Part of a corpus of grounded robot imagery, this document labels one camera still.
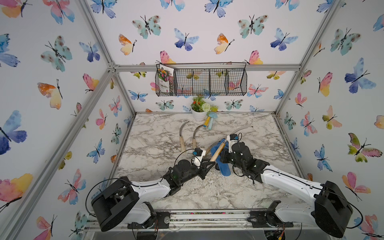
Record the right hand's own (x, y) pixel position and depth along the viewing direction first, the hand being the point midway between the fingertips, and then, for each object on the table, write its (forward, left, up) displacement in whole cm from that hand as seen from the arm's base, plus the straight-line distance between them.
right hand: (219, 149), depth 81 cm
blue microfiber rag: (-9, -2, -2) cm, 9 cm away
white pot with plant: (+36, +12, -5) cm, 39 cm away
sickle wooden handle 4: (+10, +5, -17) cm, 20 cm away
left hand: (-7, +2, -1) cm, 8 cm away
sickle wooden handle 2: (+17, +24, -16) cm, 33 cm away
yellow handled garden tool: (+33, +7, -16) cm, 37 cm away
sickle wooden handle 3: (+16, +15, -16) cm, 27 cm away
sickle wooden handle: (-5, +3, +1) cm, 6 cm away
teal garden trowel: (+39, +2, -14) cm, 42 cm away
